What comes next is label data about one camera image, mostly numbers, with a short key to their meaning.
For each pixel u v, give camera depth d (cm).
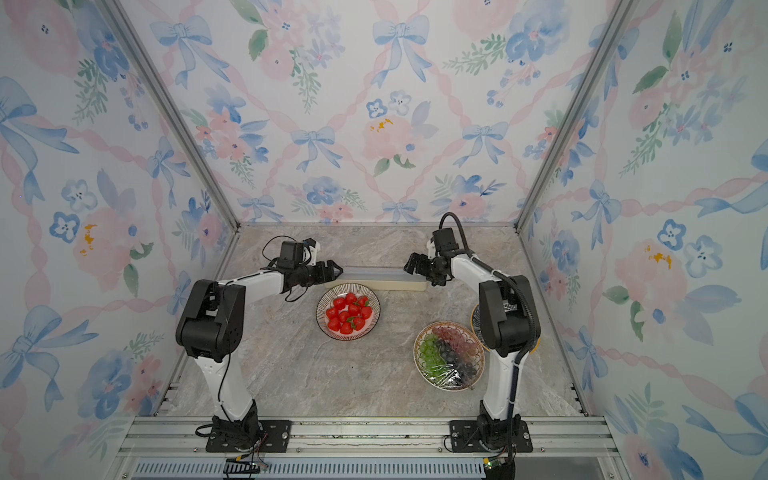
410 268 91
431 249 94
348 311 93
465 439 73
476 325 92
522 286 55
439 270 75
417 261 91
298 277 82
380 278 95
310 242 93
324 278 90
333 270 92
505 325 53
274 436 74
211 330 52
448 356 83
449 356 83
